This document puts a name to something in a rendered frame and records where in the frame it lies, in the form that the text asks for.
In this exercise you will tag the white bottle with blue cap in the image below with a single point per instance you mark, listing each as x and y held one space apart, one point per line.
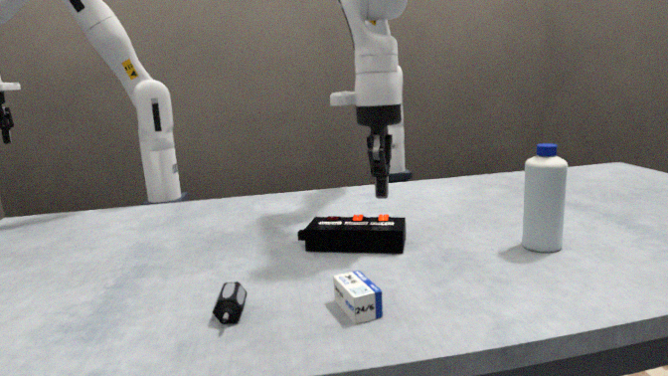
544 200

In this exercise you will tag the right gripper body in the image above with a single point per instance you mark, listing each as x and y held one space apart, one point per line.
2 100

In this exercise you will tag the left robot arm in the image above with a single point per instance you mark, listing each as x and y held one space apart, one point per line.
379 79

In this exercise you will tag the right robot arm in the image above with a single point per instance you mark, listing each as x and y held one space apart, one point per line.
151 98

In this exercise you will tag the black power strip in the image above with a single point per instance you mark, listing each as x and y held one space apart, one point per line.
357 234

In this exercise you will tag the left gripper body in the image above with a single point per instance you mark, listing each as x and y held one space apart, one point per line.
378 117

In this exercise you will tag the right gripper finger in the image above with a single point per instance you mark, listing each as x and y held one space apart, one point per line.
7 126

